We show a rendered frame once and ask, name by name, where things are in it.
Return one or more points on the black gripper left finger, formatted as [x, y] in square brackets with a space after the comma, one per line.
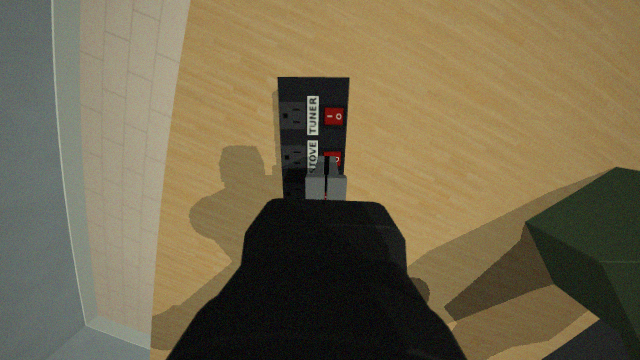
[315, 184]

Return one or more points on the black power strip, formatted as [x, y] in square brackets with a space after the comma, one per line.
[313, 122]

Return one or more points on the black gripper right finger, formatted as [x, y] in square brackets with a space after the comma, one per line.
[336, 185]

